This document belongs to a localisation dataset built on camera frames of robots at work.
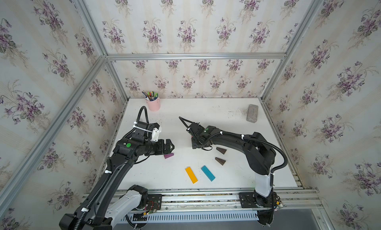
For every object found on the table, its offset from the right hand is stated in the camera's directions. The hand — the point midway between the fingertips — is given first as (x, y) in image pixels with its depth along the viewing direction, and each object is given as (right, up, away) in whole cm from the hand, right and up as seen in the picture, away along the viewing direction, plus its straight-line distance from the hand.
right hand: (198, 144), depth 91 cm
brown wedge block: (+13, -9, -5) cm, 16 cm away
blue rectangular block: (+5, -15, -9) cm, 18 cm away
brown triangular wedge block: (+14, -3, -2) cm, 14 cm away
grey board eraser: (+41, +20, +17) cm, 48 cm away
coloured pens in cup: (-35, +32, +15) cm, 49 cm away
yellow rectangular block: (-4, -15, -9) cm, 18 cm away
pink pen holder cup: (-33, +25, +19) cm, 45 cm away
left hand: (-17, +2, -19) cm, 25 cm away
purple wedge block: (-18, -6, -4) cm, 20 cm away
